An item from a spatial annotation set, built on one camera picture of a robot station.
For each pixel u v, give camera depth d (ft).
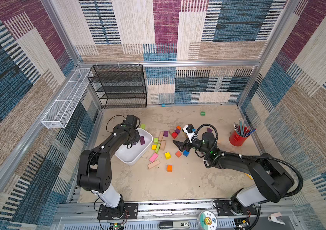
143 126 3.52
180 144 2.48
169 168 2.86
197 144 2.44
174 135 3.34
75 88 2.79
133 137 2.44
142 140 3.24
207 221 2.09
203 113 3.77
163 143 3.18
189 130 2.34
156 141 3.16
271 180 1.45
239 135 2.98
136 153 3.00
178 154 3.07
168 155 2.99
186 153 3.08
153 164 2.93
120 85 3.55
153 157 3.01
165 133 3.35
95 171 1.51
